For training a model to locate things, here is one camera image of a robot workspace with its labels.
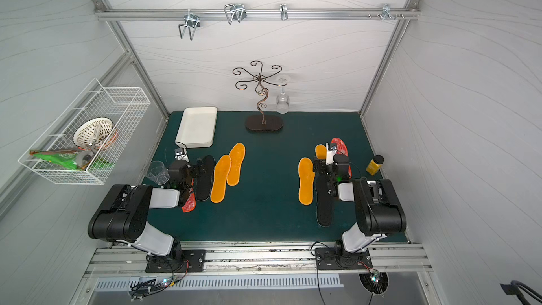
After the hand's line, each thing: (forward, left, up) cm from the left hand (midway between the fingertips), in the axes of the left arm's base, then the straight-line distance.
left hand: (190, 160), depth 94 cm
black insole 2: (-16, -60, -5) cm, 62 cm away
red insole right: (+12, -73, -5) cm, 74 cm away
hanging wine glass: (+24, -42, +16) cm, 51 cm away
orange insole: (-2, -14, -5) cm, 15 cm away
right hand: (+4, -63, 0) cm, 63 cm away
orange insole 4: (+11, -62, -7) cm, 63 cm away
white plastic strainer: (-9, +19, +29) cm, 36 cm away
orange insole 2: (+8, -20, -6) cm, 22 cm away
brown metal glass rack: (+28, -35, -4) cm, 45 cm away
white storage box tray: (+24, +4, -3) cm, 24 cm away
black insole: (-8, -7, -5) cm, 12 cm away
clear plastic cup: (-4, +15, -4) cm, 16 cm away
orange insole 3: (-4, -53, -6) cm, 54 cm away
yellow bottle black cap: (-1, -83, +1) cm, 83 cm away
